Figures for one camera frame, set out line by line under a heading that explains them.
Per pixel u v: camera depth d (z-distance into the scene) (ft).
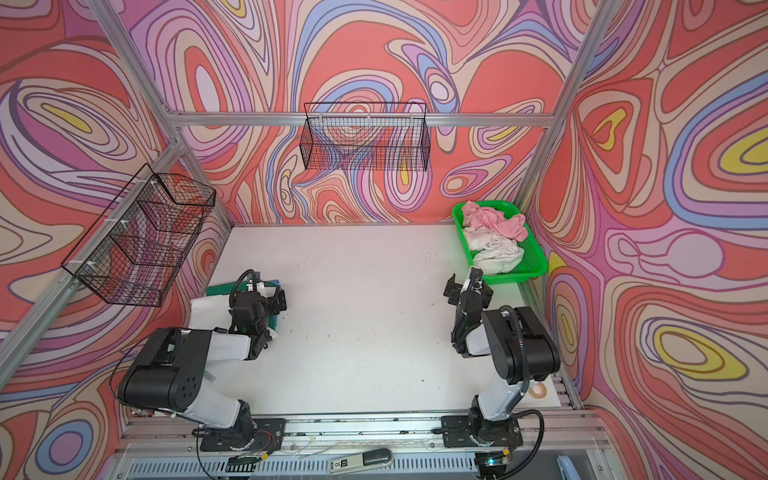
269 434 2.37
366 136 3.21
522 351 1.49
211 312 2.89
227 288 3.15
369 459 2.18
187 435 2.46
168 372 1.49
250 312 2.32
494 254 3.48
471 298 2.53
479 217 3.65
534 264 3.32
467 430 2.39
